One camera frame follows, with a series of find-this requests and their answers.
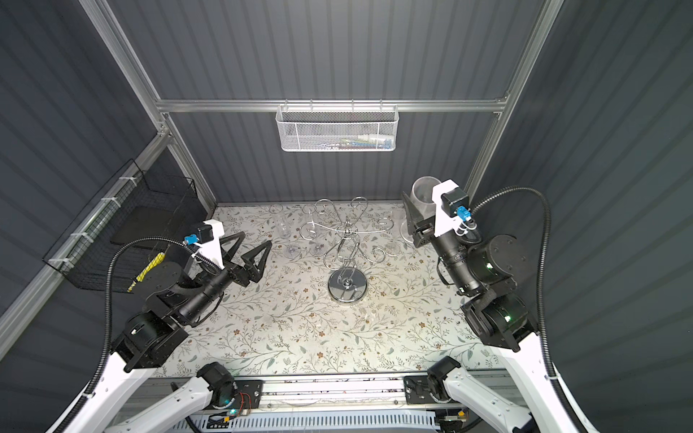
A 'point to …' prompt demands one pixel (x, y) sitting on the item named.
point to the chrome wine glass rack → (346, 283)
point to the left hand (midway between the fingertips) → (258, 239)
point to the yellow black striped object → (159, 258)
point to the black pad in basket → (147, 222)
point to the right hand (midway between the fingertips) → (423, 190)
